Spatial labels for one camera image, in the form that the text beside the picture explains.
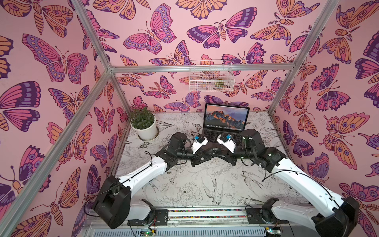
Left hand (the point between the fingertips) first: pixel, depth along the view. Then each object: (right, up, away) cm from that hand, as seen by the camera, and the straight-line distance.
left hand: (209, 156), depth 75 cm
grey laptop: (+11, +20, +29) cm, 37 cm away
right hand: (+4, +4, -2) cm, 6 cm away
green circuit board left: (-28, -37, -3) cm, 47 cm away
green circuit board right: (+30, -36, -4) cm, 47 cm away
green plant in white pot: (-39, +17, +20) cm, 47 cm away
